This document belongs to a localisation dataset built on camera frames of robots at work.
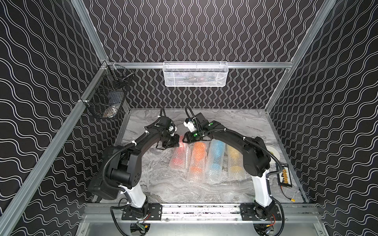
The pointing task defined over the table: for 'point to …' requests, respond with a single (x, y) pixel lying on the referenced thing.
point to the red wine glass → (180, 160)
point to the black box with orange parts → (283, 175)
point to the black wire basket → (106, 95)
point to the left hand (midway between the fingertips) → (178, 142)
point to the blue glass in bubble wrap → (215, 161)
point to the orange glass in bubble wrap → (197, 163)
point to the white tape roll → (273, 152)
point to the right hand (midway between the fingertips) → (185, 139)
